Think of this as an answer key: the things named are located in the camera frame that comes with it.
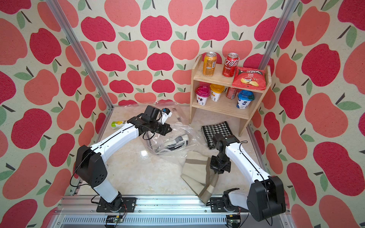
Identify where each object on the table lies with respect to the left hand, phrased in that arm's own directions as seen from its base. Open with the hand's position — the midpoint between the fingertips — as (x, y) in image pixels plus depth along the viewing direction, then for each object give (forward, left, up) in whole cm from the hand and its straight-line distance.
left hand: (172, 131), depth 83 cm
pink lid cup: (+20, -18, +13) cm, 30 cm away
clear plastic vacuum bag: (+16, -4, -9) cm, 19 cm away
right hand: (-22, -25, -10) cm, 35 cm away
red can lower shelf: (+26, -38, +9) cm, 47 cm away
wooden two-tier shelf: (+19, -35, +3) cm, 40 cm away
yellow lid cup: (+23, -27, +13) cm, 37 cm away
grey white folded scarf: (+1, -2, -13) cm, 13 cm away
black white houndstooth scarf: (+11, -26, -14) cm, 32 cm away
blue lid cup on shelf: (+16, -43, +13) cm, 48 cm away
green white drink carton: (+16, +43, -15) cm, 49 cm away
